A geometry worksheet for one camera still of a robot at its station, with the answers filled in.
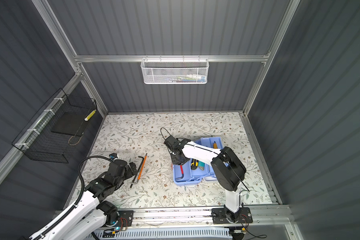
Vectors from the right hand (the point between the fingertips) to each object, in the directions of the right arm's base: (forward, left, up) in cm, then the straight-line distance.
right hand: (179, 160), depth 91 cm
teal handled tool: (-5, -13, +5) cm, 14 cm away
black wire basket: (-6, +61, +29) cm, 68 cm away
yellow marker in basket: (+15, +49, +25) cm, 57 cm away
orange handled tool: (-3, +23, -2) cm, 23 cm away
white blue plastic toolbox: (-10, -8, +5) cm, 14 cm away
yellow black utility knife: (-5, -9, +6) cm, 12 cm away
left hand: (-7, +28, +6) cm, 29 cm away
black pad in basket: (+7, +54, +28) cm, 62 cm away
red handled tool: (-10, -1, -3) cm, 10 cm away
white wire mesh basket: (+73, +5, +18) cm, 75 cm away
